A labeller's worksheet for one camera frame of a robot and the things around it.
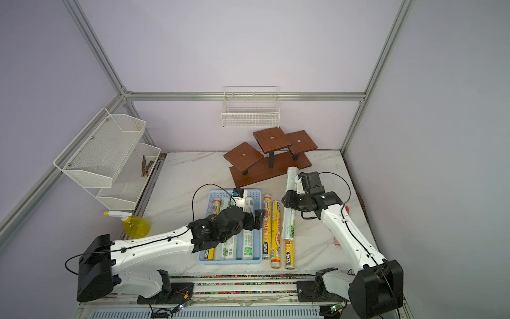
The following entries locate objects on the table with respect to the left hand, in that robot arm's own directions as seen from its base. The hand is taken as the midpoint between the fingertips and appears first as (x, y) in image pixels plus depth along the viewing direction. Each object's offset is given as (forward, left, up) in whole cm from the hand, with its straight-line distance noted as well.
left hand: (254, 211), depth 76 cm
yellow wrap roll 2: (-3, -9, -15) cm, 18 cm away
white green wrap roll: (-10, +11, -13) cm, 19 cm away
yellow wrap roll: (+8, +19, -15) cm, 25 cm away
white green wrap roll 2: (-4, -13, -2) cm, 14 cm away
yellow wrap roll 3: (-10, -15, -15) cm, 24 cm away
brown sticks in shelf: (+26, +55, -4) cm, 60 cm away
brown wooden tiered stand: (+45, -13, -12) cm, 49 cm away
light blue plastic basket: (-12, +21, -15) cm, 29 cm away
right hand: (+5, -14, -3) cm, 15 cm away
